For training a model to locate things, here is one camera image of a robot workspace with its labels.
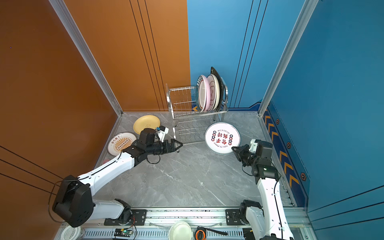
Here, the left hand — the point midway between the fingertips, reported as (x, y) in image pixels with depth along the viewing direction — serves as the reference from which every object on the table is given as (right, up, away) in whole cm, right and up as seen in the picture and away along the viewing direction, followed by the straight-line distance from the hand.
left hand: (178, 145), depth 81 cm
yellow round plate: (-29, +13, +32) cm, 45 cm away
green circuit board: (-25, -41, -10) cm, 49 cm away
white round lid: (-45, -36, -16) cm, 60 cm away
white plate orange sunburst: (-43, -1, +22) cm, 48 cm away
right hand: (+27, -1, -4) cm, 28 cm away
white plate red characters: (+23, +4, 0) cm, 23 cm away
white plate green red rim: (+12, +29, +4) cm, 32 cm away
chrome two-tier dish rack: (+4, +13, +29) cm, 32 cm away
